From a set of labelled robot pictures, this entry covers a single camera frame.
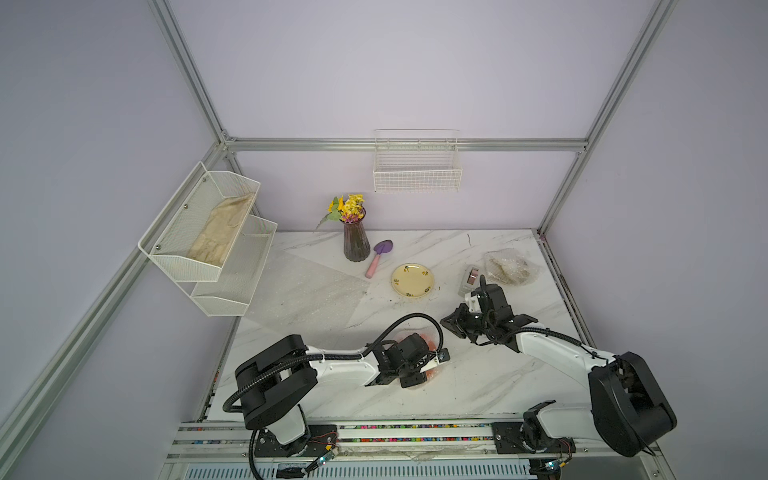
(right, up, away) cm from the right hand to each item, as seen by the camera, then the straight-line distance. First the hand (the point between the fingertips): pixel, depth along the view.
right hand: (435, 324), depth 85 cm
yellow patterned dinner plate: (+29, +15, +19) cm, 38 cm away
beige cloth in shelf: (-59, +25, -7) cm, 65 cm away
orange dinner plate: (-3, -2, -15) cm, 16 cm away
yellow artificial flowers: (-26, +35, +8) cm, 44 cm away
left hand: (-5, -12, +1) cm, 13 cm away
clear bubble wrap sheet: (+33, +22, +27) cm, 48 cm away
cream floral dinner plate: (-5, +11, +21) cm, 24 cm away
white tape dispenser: (+15, +12, +15) cm, 24 cm away
